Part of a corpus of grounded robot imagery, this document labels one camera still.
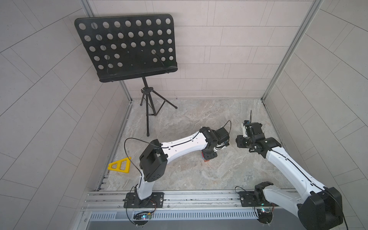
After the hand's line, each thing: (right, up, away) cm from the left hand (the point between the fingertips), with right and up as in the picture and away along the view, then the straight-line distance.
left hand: (210, 153), depth 81 cm
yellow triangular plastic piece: (-54, -7, +3) cm, 54 cm away
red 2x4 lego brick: (-5, +2, -10) cm, 11 cm away
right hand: (+17, +8, +3) cm, 18 cm away
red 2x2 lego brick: (-2, -6, +4) cm, 7 cm away
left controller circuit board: (-34, -26, -15) cm, 45 cm away
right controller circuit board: (+25, -26, -13) cm, 38 cm away
